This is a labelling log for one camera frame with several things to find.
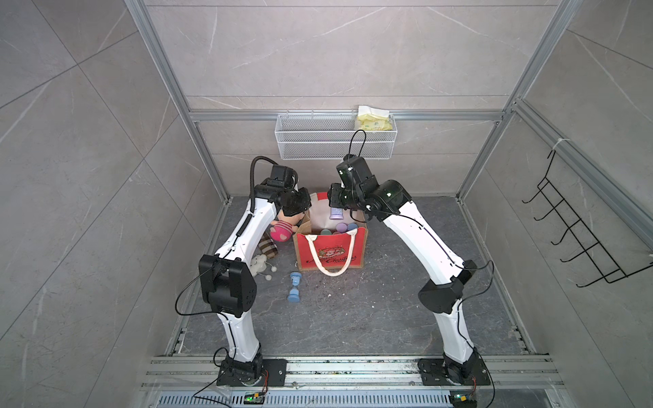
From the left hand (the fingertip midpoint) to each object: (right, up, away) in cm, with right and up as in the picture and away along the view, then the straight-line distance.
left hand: (315, 199), depth 87 cm
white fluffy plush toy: (-22, -24, +6) cm, 33 cm away
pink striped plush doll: (-14, -10, +14) cm, 23 cm away
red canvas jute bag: (+6, -13, -7) cm, 16 cm away
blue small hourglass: (+14, -10, +10) cm, 19 cm away
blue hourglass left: (-7, -33, +1) cm, 34 cm away
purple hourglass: (+7, -5, -15) cm, 18 cm away
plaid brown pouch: (-20, -18, +11) cm, 29 cm away
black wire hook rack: (+72, -18, -28) cm, 79 cm away
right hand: (+7, +1, -11) cm, 13 cm away
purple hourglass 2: (+10, -10, +9) cm, 16 cm away
